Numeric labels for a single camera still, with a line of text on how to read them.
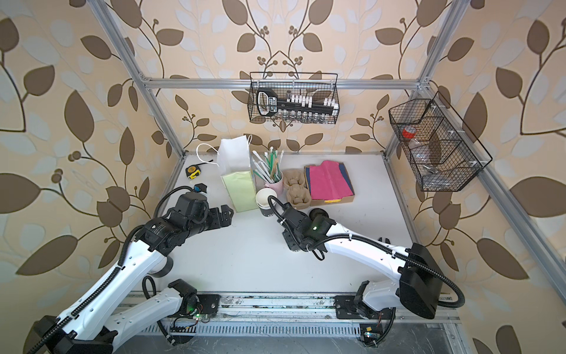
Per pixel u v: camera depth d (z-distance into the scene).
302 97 0.82
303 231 0.59
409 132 0.88
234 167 1.08
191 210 0.55
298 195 0.99
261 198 0.91
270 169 0.96
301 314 0.74
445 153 0.73
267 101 0.85
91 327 0.39
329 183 1.02
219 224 0.65
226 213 0.67
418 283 0.40
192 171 1.10
